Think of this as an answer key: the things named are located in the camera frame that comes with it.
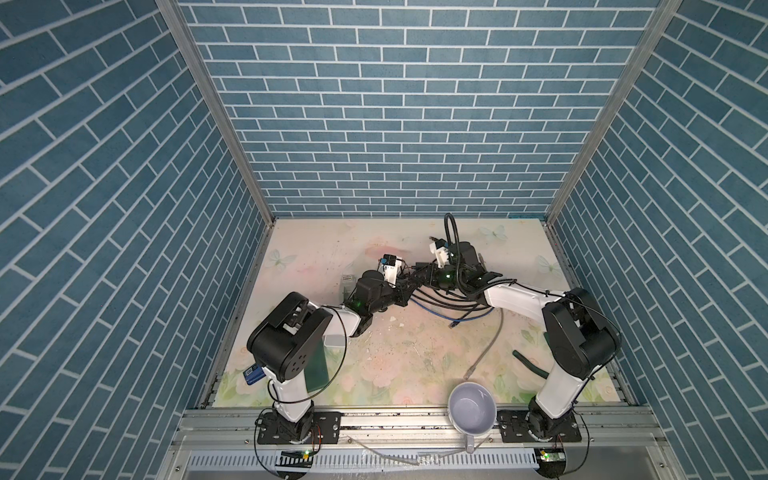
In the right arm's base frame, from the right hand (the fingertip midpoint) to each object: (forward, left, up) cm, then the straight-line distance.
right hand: (410, 273), depth 89 cm
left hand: (-2, -3, -2) cm, 4 cm away
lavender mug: (-33, -18, -13) cm, 40 cm away
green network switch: (-28, +23, -9) cm, 38 cm away
